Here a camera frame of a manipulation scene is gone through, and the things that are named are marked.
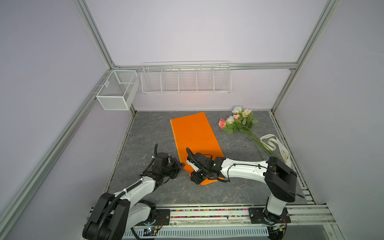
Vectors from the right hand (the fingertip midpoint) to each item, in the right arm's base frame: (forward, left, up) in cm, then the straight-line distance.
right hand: (192, 179), depth 82 cm
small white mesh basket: (+54, +52, +20) cm, 78 cm away
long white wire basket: (+60, +5, +26) cm, 65 cm away
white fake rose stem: (+54, -33, 0) cm, 63 cm away
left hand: (+7, +4, +2) cm, 8 cm away
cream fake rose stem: (+52, -40, -1) cm, 65 cm away
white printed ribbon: (+27, -53, -4) cm, 60 cm away
